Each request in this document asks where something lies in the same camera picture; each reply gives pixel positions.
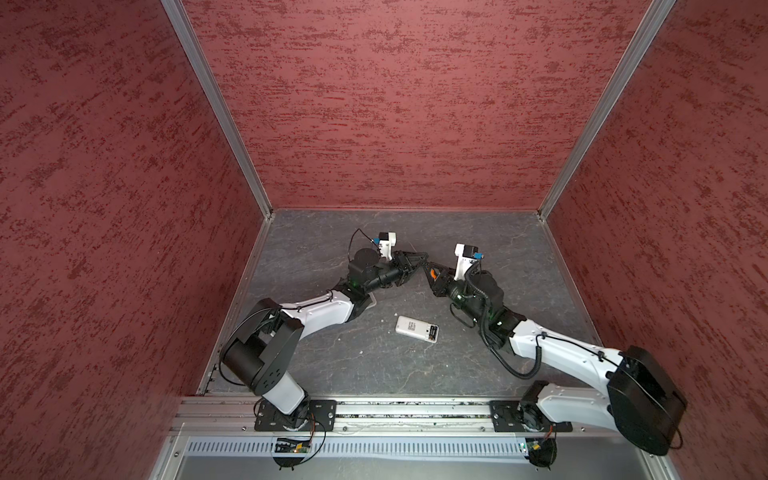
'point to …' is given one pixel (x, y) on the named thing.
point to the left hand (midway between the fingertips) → (430, 263)
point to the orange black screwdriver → (434, 273)
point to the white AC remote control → (420, 329)
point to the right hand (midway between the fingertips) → (421, 271)
